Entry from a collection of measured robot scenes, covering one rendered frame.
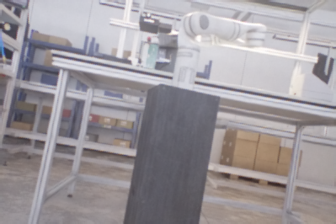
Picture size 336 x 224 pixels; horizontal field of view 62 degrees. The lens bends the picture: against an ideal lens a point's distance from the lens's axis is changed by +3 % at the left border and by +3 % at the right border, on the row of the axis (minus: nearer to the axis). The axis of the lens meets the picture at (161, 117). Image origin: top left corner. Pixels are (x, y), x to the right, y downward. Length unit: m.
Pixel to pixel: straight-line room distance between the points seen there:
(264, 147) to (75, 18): 4.57
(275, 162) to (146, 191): 4.42
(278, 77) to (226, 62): 1.18
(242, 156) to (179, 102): 4.14
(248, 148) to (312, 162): 2.05
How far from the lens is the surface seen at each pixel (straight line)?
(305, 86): 1.75
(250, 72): 6.28
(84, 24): 6.30
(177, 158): 1.00
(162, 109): 0.97
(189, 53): 1.11
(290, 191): 2.62
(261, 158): 5.19
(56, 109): 1.67
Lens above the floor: 0.69
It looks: 2 degrees up
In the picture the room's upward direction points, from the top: 10 degrees clockwise
